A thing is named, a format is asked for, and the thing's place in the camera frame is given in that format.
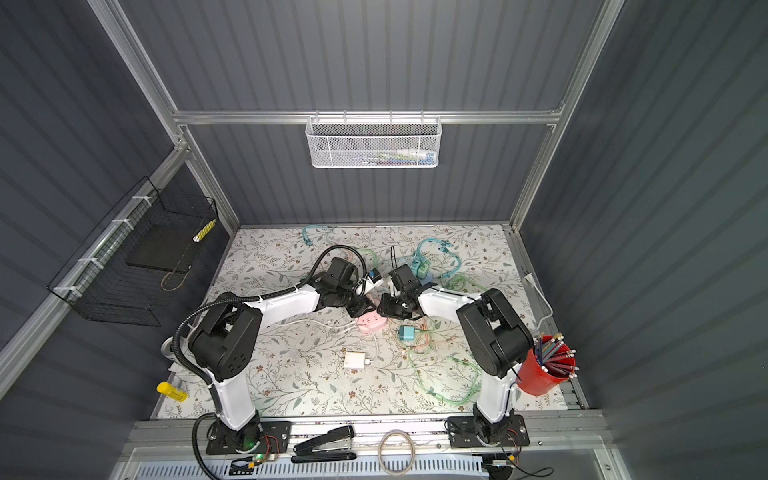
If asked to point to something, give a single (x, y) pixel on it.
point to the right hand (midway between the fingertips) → (384, 312)
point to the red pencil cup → (547, 365)
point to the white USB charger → (355, 360)
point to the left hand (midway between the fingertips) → (371, 301)
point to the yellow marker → (167, 389)
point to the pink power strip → (370, 321)
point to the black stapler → (335, 445)
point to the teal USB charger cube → (406, 333)
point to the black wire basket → (137, 256)
